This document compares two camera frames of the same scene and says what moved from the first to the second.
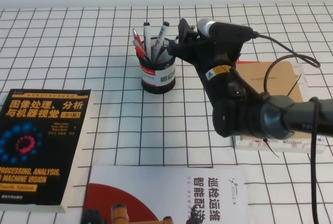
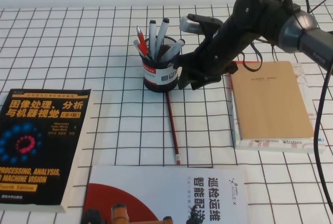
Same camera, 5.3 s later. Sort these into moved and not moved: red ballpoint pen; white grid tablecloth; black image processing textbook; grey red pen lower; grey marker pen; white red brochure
Moved: red ballpoint pen; grey marker pen
Not moved: white grid tablecloth; black image processing textbook; white red brochure; grey red pen lower
